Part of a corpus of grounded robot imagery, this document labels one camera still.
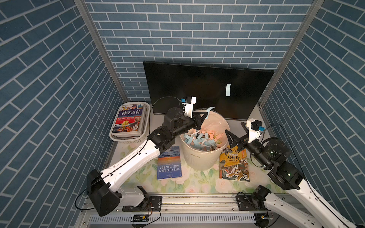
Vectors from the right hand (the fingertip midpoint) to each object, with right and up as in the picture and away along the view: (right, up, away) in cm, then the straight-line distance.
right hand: (236, 127), depth 63 cm
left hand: (-11, +5, +1) cm, 12 cm away
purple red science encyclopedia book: (-62, +1, +33) cm, 70 cm away
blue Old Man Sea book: (-34, -24, +24) cm, 48 cm away
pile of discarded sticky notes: (-13, -9, +22) cm, 27 cm away
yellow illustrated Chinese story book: (+6, -25, +24) cm, 35 cm away
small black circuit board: (-46, -47, +8) cm, 66 cm away
